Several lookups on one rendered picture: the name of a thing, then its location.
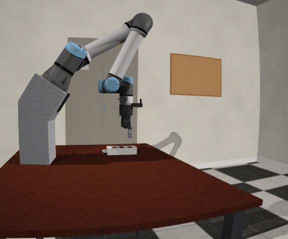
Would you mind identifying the white power strip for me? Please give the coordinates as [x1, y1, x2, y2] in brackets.
[102, 145, 137, 155]

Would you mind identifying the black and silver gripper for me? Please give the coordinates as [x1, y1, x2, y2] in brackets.
[119, 96, 143, 138]

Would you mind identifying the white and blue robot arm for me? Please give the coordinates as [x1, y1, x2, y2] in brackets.
[42, 13, 153, 96]

